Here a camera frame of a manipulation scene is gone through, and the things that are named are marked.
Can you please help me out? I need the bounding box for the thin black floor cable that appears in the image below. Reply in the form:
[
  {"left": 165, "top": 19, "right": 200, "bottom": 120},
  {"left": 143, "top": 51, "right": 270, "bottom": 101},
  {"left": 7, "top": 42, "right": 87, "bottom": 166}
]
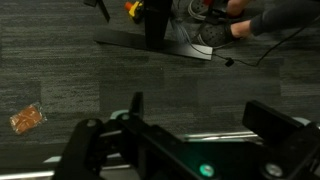
[{"left": 191, "top": 14, "right": 320, "bottom": 68}]

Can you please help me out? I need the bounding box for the open grey metal drawer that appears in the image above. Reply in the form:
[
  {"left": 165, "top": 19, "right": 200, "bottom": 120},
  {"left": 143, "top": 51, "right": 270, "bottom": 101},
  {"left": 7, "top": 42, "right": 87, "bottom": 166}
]
[{"left": 0, "top": 109, "right": 320, "bottom": 180}]

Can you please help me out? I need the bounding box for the black stand leg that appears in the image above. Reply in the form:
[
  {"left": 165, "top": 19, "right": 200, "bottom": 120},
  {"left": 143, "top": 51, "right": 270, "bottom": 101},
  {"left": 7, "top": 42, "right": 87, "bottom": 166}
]
[{"left": 82, "top": 0, "right": 111, "bottom": 23}]

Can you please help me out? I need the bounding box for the black stand base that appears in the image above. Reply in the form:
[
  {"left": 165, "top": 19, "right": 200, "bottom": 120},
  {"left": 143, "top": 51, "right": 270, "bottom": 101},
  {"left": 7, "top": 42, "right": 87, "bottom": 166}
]
[{"left": 92, "top": 0, "right": 214, "bottom": 62}]

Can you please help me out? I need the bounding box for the dark grey perforated shoe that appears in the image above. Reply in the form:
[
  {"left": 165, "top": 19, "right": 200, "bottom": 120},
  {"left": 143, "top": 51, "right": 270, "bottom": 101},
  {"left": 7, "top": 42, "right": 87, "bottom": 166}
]
[
  {"left": 194, "top": 21, "right": 243, "bottom": 48},
  {"left": 187, "top": 0, "right": 215, "bottom": 22}
]

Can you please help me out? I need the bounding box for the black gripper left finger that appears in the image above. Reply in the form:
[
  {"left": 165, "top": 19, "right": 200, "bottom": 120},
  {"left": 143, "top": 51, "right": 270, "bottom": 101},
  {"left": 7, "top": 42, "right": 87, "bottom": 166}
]
[{"left": 51, "top": 91, "right": 158, "bottom": 180}]

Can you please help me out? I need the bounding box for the orange plastic packet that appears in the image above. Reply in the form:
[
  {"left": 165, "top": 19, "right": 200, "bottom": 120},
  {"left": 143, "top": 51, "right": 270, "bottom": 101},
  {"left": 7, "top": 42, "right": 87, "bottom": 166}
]
[{"left": 8, "top": 102, "right": 48, "bottom": 136}]

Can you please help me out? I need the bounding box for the person leg in grey trousers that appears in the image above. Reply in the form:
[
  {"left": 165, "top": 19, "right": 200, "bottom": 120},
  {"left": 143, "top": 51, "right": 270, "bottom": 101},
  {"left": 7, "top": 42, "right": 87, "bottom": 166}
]
[{"left": 229, "top": 0, "right": 320, "bottom": 39}]

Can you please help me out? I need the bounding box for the yellow emergency stop button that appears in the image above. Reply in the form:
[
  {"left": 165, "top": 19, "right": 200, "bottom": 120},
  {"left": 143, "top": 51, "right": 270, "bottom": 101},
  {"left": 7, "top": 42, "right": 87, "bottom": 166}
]
[{"left": 123, "top": 0, "right": 145, "bottom": 25}]

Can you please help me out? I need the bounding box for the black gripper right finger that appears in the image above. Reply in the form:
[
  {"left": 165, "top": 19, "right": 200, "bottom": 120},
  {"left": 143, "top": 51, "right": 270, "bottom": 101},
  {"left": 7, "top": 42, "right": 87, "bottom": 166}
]
[{"left": 241, "top": 99, "right": 320, "bottom": 180}]

